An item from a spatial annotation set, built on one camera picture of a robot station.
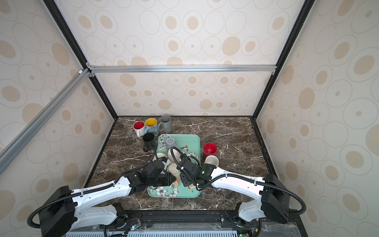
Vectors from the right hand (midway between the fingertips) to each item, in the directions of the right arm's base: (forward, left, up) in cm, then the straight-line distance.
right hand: (189, 174), depth 80 cm
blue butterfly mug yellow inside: (+32, +28, +3) cm, 43 cm away
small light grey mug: (+19, +13, +2) cm, 24 cm away
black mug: (+22, +28, -2) cm, 35 cm away
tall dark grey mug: (+37, +20, -1) cm, 42 cm away
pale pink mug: (+12, +8, +1) cm, 14 cm away
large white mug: (+12, -13, -4) cm, 18 cm away
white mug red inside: (+33, +38, 0) cm, 50 cm away
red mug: (+20, -12, -5) cm, 24 cm away
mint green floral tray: (+25, +2, -8) cm, 27 cm away
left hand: (-4, +4, 0) cm, 6 cm away
